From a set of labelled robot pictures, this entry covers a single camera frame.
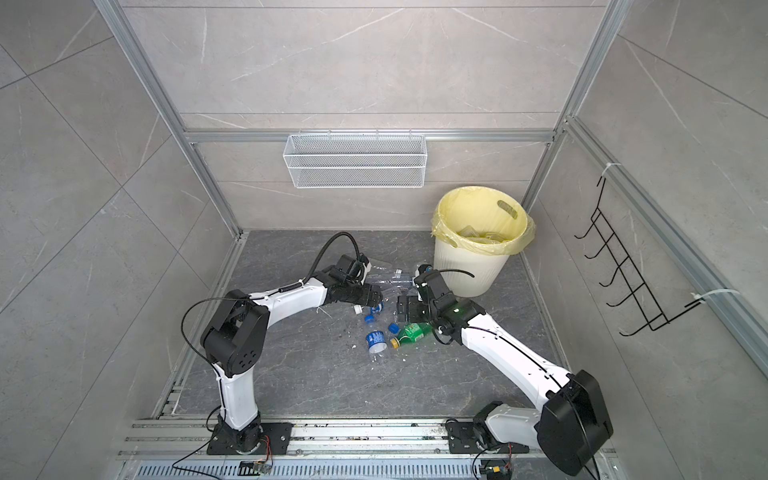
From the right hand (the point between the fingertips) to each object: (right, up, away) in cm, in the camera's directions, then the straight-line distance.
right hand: (412, 302), depth 83 cm
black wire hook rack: (+47, +1, -25) cm, 53 cm away
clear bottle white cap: (-4, +6, +21) cm, 22 cm away
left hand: (-12, +2, +12) cm, 17 cm away
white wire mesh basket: (-18, +46, +18) cm, 52 cm away
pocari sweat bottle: (-11, -4, +10) cm, 15 cm away
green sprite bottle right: (0, -10, +3) cm, 10 cm away
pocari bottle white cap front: (-10, -13, +2) cm, 16 cm away
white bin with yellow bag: (+24, +22, +21) cm, 39 cm away
